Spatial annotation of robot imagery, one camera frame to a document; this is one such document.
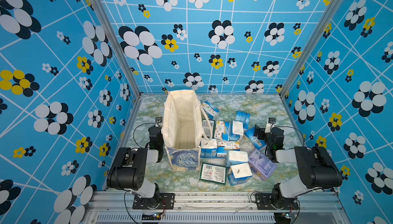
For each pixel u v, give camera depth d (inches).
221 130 36.1
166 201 29.1
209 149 31.0
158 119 31.6
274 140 28.4
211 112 38.9
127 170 17.7
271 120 31.7
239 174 27.7
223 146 33.6
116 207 28.0
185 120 40.0
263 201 28.8
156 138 26.8
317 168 18.0
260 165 31.1
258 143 34.1
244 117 38.3
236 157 29.5
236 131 33.5
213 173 30.3
